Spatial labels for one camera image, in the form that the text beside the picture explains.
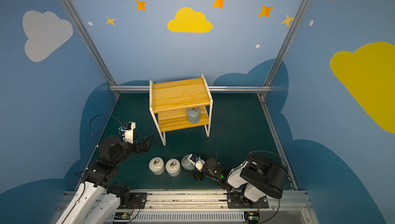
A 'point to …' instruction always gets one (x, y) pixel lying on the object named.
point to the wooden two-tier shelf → (180, 104)
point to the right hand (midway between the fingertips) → (191, 161)
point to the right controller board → (252, 217)
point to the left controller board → (122, 216)
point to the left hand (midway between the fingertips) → (145, 132)
